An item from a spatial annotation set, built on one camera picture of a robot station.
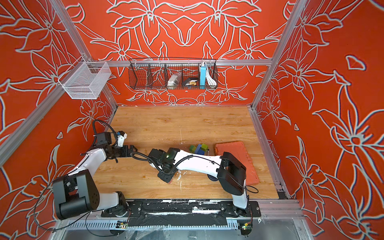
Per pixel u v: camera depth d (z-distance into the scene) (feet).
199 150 3.02
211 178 2.69
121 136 2.63
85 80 2.99
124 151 2.56
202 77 2.87
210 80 2.98
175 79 3.03
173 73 3.19
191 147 3.05
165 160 1.81
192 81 2.90
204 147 3.07
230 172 1.45
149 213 2.39
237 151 2.96
